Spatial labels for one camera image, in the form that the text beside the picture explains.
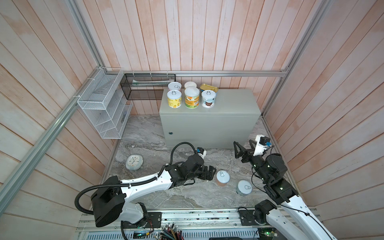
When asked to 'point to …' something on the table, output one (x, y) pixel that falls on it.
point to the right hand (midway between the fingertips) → (242, 141)
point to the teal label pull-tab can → (243, 188)
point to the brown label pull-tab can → (222, 178)
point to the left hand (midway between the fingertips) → (208, 172)
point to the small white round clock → (134, 162)
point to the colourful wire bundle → (168, 232)
